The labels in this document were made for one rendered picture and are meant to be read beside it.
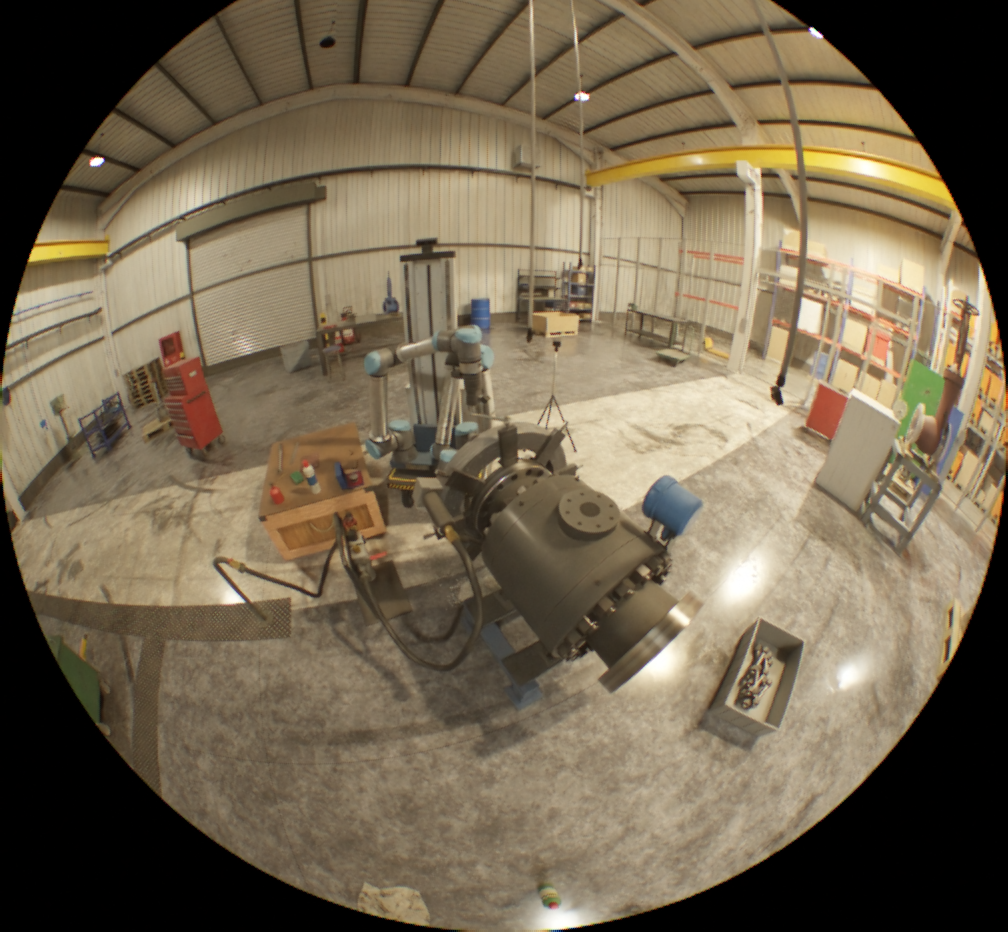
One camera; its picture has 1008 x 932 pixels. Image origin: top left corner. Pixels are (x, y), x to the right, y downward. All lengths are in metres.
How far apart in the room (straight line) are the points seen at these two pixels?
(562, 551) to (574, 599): 0.16
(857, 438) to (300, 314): 11.45
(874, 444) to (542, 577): 3.89
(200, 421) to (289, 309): 5.79
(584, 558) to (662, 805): 1.38
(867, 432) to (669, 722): 3.47
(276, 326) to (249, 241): 2.76
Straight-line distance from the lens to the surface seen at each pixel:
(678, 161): 9.84
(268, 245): 9.89
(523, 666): 1.43
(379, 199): 9.68
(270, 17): 9.20
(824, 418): 5.91
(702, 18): 8.30
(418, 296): 2.00
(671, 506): 1.04
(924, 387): 7.48
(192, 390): 4.47
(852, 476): 4.34
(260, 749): 2.03
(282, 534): 2.22
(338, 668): 1.87
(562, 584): 0.98
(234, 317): 10.25
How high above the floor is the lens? 1.63
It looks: 29 degrees down
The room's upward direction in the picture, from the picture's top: 1 degrees clockwise
